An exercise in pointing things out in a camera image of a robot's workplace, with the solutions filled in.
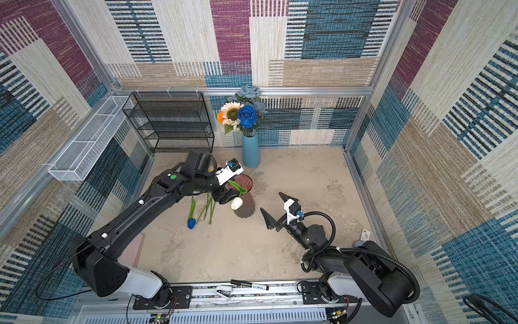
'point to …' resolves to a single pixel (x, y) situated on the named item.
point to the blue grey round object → (358, 243)
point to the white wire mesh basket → (77, 161)
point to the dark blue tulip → (191, 221)
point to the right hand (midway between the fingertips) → (270, 202)
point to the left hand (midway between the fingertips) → (236, 182)
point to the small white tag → (365, 235)
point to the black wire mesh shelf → (171, 119)
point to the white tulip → (237, 202)
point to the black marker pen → (249, 284)
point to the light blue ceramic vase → (251, 150)
